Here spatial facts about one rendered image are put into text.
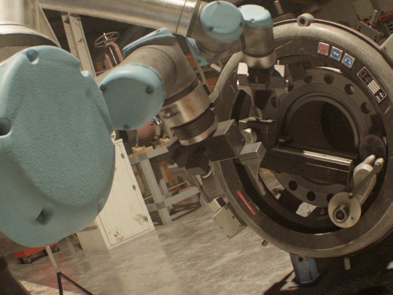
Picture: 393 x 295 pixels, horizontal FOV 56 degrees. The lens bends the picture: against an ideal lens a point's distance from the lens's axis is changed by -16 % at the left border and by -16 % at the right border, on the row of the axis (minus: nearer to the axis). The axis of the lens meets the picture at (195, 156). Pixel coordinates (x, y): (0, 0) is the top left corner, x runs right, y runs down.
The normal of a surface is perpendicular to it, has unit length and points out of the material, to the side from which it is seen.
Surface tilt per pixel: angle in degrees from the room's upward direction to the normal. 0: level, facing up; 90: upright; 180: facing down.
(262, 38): 144
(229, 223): 90
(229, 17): 93
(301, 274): 90
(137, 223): 90
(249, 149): 24
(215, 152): 114
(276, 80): 134
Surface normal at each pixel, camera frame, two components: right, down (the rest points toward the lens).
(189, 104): 0.36, 0.24
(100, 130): 0.89, -0.23
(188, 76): 0.75, -0.11
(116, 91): -0.11, 0.49
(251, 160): -0.41, 0.59
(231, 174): -0.61, 0.23
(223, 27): 0.17, 0.00
